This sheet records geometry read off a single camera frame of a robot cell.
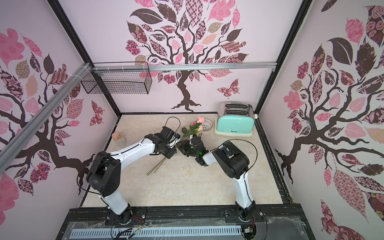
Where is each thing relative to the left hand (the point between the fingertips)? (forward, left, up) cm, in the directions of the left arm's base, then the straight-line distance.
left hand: (169, 154), depth 90 cm
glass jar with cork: (+9, +34, +1) cm, 35 cm away
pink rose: (+14, -9, +2) cm, 17 cm away
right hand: (+6, -3, +3) cm, 8 cm away
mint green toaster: (+21, -43, +8) cm, 48 cm away
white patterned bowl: (+26, -25, -4) cm, 36 cm away
